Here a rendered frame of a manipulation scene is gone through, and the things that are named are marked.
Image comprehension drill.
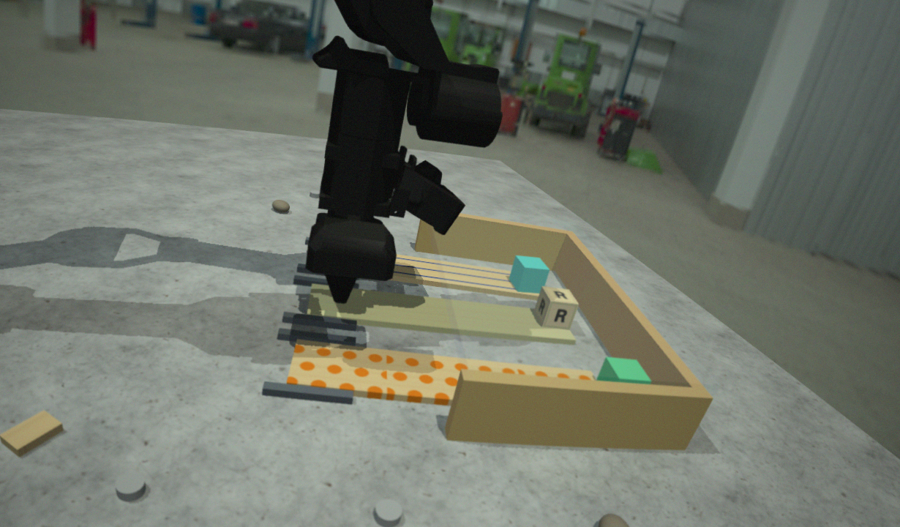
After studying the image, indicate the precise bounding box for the tan striped flat strip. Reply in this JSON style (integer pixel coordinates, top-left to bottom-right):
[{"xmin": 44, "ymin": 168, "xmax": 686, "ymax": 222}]
[{"xmin": 390, "ymin": 254, "xmax": 441, "ymax": 287}]

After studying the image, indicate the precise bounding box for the orange polka-dotted flat strip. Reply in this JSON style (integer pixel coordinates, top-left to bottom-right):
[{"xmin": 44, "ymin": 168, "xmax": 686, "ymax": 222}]
[{"xmin": 287, "ymin": 339, "xmax": 461, "ymax": 405}]

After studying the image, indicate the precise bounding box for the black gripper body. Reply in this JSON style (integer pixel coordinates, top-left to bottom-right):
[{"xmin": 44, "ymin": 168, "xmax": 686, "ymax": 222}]
[{"xmin": 306, "ymin": 127, "xmax": 400, "ymax": 281}]

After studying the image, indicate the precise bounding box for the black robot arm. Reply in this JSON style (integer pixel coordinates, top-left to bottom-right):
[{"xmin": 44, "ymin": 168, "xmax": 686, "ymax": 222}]
[{"xmin": 312, "ymin": 0, "xmax": 503, "ymax": 235}]

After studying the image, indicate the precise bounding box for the tan rectangular block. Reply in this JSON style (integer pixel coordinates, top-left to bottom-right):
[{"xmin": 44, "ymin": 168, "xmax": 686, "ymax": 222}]
[{"xmin": 0, "ymin": 410, "xmax": 63, "ymax": 457}]

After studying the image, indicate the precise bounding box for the pale yellow strip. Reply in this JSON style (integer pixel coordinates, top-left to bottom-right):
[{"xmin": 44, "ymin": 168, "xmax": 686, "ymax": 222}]
[{"xmin": 307, "ymin": 284, "xmax": 452, "ymax": 334}]

